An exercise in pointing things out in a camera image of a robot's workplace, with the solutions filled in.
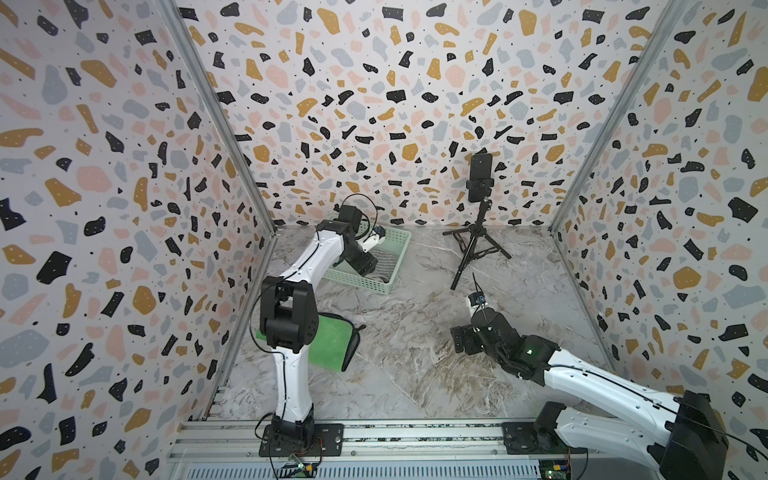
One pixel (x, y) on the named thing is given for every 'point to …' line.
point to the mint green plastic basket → (396, 240)
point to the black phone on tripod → (480, 182)
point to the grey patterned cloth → (385, 265)
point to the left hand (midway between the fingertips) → (366, 259)
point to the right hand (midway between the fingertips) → (465, 327)
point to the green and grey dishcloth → (336, 342)
